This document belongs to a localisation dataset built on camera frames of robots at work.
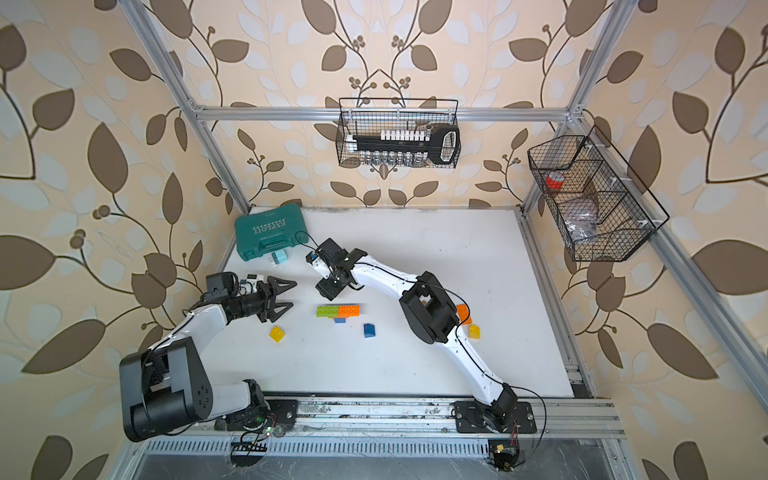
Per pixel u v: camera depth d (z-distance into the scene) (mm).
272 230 1081
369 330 886
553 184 886
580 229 706
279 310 836
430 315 586
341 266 737
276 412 749
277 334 877
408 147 844
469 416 731
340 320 902
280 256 1046
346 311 875
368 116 912
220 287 707
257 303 764
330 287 861
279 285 790
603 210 730
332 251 776
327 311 868
